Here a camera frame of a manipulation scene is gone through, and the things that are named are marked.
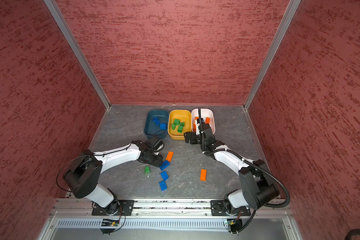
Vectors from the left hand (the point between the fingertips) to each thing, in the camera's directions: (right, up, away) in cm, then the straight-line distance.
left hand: (156, 164), depth 88 cm
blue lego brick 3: (+5, 0, 0) cm, 5 cm away
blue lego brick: (-4, +26, +18) cm, 32 cm away
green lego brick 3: (+9, +22, +18) cm, 30 cm away
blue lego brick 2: (+1, +22, +16) cm, 27 cm away
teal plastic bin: (-7, +19, +15) cm, 25 cm away
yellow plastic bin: (+17, +30, +26) cm, 43 cm away
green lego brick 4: (+15, +24, +21) cm, 35 cm away
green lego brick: (+11, +26, +22) cm, 35 cm away
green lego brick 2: (+14, +20, +17) cm, 30 cm away
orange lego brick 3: (+28, -5, -2) cm, 29 cm away
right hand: (+20, +17, +1) cm, 26 cm away
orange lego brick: (+25, +28, +24) cm, 45 cm away
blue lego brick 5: (+5, -9, -7) cm, 13 cm away
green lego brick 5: (-5, -3, -2) cm, 6 cm away
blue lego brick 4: (+5, -6, -3) cm, 8 cm away
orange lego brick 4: (+7, +4, +5) cm, 9 cm away
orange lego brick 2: (+24, +22, +19) cm, 37 cm away
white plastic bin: (+34, +33, +34) cm, 58 cm away
